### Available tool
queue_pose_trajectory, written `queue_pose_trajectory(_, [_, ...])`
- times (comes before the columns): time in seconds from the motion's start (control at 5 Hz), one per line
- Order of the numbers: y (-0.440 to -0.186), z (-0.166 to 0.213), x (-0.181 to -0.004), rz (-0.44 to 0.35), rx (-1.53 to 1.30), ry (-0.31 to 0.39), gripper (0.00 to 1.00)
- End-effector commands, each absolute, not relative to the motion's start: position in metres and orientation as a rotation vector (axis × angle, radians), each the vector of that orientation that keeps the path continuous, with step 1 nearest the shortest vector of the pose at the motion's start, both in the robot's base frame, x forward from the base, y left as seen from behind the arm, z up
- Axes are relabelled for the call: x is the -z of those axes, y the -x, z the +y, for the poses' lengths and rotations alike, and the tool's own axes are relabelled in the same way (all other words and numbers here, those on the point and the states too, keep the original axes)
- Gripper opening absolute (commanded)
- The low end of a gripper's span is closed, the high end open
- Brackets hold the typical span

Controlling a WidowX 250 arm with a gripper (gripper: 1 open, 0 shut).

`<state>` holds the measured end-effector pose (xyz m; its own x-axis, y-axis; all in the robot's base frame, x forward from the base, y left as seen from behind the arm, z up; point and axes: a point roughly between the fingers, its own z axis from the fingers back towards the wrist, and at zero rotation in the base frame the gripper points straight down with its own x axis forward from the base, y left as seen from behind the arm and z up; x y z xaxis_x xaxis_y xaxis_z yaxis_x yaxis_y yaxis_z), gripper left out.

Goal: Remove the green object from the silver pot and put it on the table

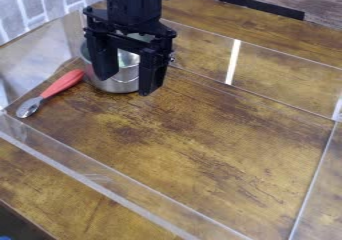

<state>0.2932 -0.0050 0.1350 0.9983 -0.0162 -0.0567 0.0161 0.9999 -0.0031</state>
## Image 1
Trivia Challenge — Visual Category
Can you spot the clear acrylic tray enclosure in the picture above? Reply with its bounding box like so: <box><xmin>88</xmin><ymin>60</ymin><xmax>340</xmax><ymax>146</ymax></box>
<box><xmin>0</xmin><ymin>5</ymin><xmax>342</xmax><ymax>240</ymax></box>

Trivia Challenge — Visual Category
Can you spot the red handled metal spoon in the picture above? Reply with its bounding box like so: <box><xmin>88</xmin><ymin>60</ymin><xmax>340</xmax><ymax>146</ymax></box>
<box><xmin>16</xmin><ymin>69</ymin><xmax>84</xmax><ymax>118</ymax></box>

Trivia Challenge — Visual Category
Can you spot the black wall strip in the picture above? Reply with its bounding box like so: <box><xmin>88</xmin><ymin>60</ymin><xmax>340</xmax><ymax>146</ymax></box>
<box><xmin>219</xmin><ymin>0</ymin><xmax>304</xmax><ymax>21</ymax></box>

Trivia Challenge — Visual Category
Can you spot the silver metal pot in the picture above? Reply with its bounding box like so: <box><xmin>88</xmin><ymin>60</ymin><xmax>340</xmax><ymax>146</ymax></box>
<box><xmin>80</xmin><ymin>42</ymin><xmax>140</xmax><ymax>94</ymax></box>

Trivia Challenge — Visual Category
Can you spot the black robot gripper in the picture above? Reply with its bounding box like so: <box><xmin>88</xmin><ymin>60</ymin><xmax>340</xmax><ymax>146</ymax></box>
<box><xmin>83</xmin><ymin>0</ymin><xmax>176</xmax><ymax>96</ymax></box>

